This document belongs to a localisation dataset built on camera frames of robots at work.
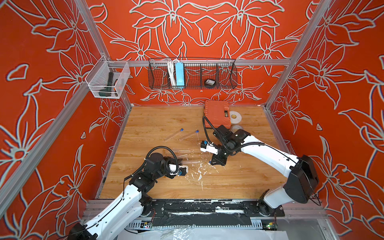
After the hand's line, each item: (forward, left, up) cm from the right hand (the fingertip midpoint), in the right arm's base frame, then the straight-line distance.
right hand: (210, 162), depth 77 cm
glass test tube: (+24, +13, -11) cm, 30 cm away
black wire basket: (+58, -11, +18) cm, 62 cm away
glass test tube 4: (0, +13, -1) cm, 13 cm away
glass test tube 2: (+22, +26, -10) cm, 35 cm away
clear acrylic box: (+42, +62, +23) cm, 78 cm away
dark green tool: (+30, +57, +23) cm, 68 cm away
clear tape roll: (+30, -21, -10) cm, 38 cm away
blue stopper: (+28, +6, -12) cm, 31 cm away
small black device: (+48, -2, +16) cm, 51 cm away
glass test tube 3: (+14, +15, -13) cm, 25 cm away
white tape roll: (+41, -23, -11) cm, 48 cm away
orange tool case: (+43, -9, -7) cm, 44 cm away
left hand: (+3, +16, 0) cm, 16 cm away
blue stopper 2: (+29, +18, -11) cm, 36 cm away
